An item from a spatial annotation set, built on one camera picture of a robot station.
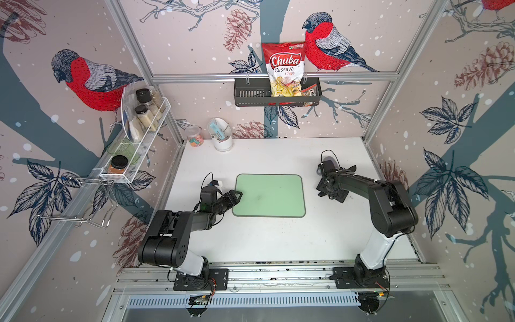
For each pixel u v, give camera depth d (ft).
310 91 2.81
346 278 2.42
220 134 3.46
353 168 3.51
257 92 3.10
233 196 2.79
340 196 2.86
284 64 2.62
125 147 2.16
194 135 3.75
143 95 2.61
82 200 1.85
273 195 3.13
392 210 1.63
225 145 3.67
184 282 2.37
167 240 1.50
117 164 1.96
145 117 2.50
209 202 2.42
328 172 2.61
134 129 2.28
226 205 2.73
